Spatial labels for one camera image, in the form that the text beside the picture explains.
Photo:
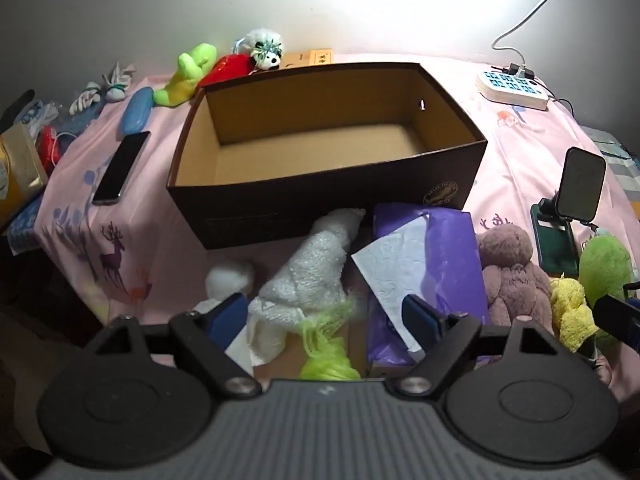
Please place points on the phone on green stand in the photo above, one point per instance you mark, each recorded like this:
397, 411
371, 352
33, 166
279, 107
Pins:
552, 245

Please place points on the brown cardboard box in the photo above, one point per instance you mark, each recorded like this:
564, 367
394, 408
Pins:
320, 195

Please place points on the green oval plush toy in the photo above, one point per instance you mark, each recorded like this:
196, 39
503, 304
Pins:
605, 265

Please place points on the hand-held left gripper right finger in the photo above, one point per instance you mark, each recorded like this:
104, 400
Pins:
420, 320

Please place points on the gold tissue box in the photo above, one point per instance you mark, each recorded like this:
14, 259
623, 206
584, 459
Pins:
20, 170

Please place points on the white crumpled plastic bag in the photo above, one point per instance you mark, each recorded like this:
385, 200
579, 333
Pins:
262, 347

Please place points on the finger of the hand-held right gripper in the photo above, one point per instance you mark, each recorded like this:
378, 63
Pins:
617, 317

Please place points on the panda plush toy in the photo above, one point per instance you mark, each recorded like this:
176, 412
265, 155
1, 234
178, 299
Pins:
265, 47

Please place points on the white glove bundle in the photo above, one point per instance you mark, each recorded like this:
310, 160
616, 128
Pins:
117, 85
85, 97

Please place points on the white fluffy towel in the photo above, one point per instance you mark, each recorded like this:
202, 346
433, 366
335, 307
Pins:
315, 265

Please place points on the clear plastic bag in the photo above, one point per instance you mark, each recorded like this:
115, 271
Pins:
37, 115

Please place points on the white power strip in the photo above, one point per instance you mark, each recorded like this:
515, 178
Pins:
510, 87

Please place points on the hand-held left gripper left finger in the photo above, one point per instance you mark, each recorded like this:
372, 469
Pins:
227, 317

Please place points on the black phone on stand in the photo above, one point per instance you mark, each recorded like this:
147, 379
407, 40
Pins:
582, 182

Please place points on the red plush toy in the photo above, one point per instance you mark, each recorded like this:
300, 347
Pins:
225, 69

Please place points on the pink printed bedsheet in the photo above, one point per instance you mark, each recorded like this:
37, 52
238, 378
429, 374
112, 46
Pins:
150, 240

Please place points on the white embossed tissue sheet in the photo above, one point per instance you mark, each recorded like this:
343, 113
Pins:
390, 270

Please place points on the mauve plush toy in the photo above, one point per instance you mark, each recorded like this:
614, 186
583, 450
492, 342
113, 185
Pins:
510, 275

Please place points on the small white plush toy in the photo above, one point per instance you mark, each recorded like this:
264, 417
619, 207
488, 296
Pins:
227, 280

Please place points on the tan book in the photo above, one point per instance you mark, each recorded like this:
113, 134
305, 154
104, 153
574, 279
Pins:
310, 57

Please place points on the blue patterned packet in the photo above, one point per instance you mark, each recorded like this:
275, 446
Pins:
27, 225

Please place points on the plaid cloth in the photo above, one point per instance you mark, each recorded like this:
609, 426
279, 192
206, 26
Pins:
615, 155

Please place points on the blue glasses case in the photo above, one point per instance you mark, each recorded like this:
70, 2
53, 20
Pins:
135, 112

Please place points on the green and yellow plush toy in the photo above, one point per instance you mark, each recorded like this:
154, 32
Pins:
187, 72

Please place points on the black charger plug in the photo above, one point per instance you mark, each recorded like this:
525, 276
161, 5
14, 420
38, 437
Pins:
520, 71

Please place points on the red packet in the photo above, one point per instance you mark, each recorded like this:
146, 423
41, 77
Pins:
49, 147

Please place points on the black smartphone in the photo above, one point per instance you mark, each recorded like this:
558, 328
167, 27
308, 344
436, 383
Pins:
122, 167

